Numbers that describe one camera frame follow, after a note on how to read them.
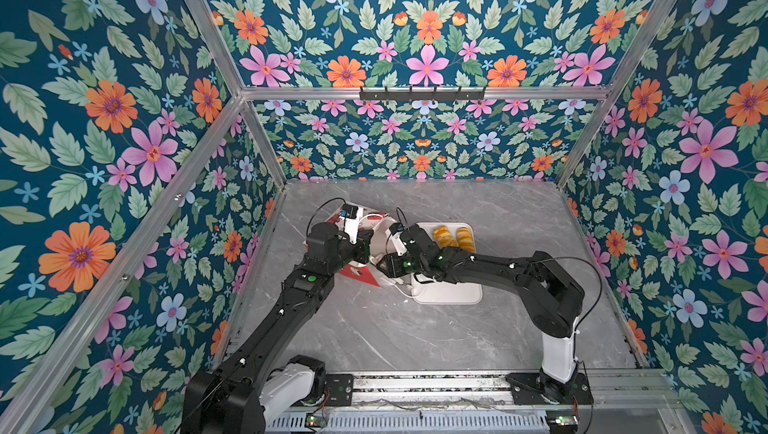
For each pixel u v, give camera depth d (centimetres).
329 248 59
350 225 69
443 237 99
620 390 75
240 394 39
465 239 101
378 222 86
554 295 51
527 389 72
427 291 89
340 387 74
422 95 93
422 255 70
